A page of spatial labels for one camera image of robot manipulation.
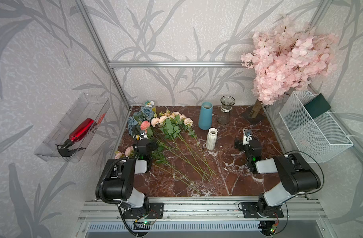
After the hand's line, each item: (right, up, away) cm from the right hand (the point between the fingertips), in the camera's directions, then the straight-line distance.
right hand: (244, 135), depth 94 cm
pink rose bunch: (-65, +6, +2) cm, 65 cm away
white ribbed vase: (-22, -1, -8) cm, 24 cm away
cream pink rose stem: (-48, +7, +6) cm, 49 cm away
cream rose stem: (-40, +6, +13) cm, 43 cm away
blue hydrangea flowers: (-64, +15, +5) cm, 66 cm away
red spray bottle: (-85, -2, -36) cm, 92 cm away
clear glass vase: (-9, +13, +17) cm, 23 cm away
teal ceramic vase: (-25, +13, +3) cm, 28 cm away
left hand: (-63, -2, -1) cm, 63 cm away
